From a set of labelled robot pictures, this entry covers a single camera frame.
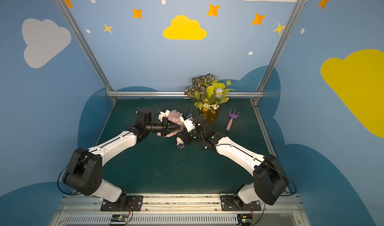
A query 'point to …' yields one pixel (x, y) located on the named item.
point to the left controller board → (119, 218)
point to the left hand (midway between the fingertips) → (181, 125)
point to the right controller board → (246, 219)
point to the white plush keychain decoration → (179, 140)
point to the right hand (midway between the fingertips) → (181, 131)
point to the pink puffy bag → (174, 116)
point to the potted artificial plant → (207, 94)
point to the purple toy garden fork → (232, 116)
